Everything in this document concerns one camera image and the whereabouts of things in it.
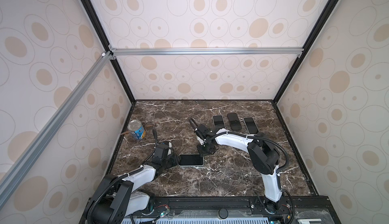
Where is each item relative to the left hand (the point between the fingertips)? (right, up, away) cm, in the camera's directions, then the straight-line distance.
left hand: (184, 156), depth 88 cm
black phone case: (+34, +20, +18) cm, 43 cm away
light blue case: (+4, -5, -1) cm, 7 cm away
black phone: (+3, -2, +1) cm, 4 cm away
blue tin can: (-29, +15, +4) cm, 33 cm away
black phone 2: (+22, +20, +19) cm, 35 cm away
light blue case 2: (+26, +21, +21) cm, 39 cm away
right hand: (+10, 0, +3) cm, 11 cm away
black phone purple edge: (+46, +16, +18) cm, 52 cm away
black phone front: (+34, +20, +18) cm, 43 cm away
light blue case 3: (+48, +18, +17) cm, 54 cm away
